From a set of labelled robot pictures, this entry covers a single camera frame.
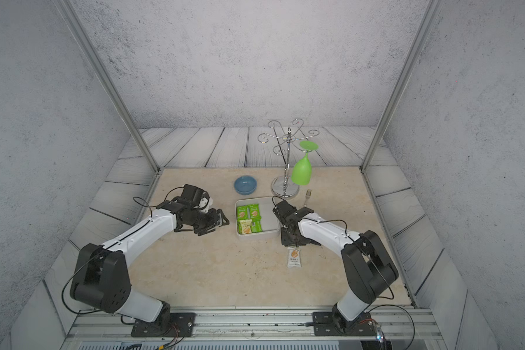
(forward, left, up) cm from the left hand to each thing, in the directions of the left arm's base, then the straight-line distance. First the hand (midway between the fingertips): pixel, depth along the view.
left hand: (226, 224), depth 86 cm
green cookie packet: (+11, -5, -8) cm, 15 cm away
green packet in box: (+5, -11, -10) cm, 16 cm away
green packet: (+13, -10, -10) cm, 19 cm away
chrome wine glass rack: (+27, -26, -9) cm, 39 cm away
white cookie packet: (-10, -26, -10) cm, 30 cm away
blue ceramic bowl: (+29, -5, -10) cm, 31 cm away
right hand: (-4, -26, -6) cm, 27 cm away
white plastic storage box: (+6, -18, -11) cm, 21 cm away
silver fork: (+23, -37, -12) cm, 45 cm away
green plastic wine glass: (+16, -30, +12) cm, 36 cm away
